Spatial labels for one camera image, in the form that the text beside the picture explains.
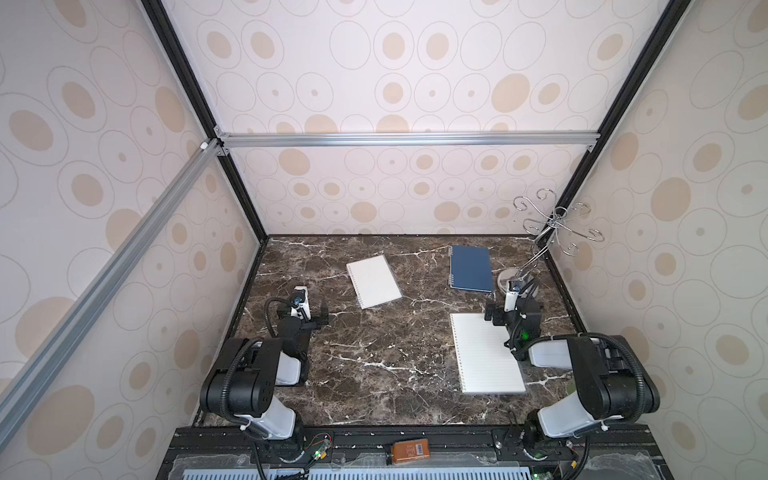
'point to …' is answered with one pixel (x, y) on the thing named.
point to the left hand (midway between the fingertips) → (315, 293)
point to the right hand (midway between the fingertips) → (517, 300)
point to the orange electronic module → (410, 449)
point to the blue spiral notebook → (470, 268)
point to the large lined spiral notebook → (487, 364)
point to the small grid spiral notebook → (373, 281)
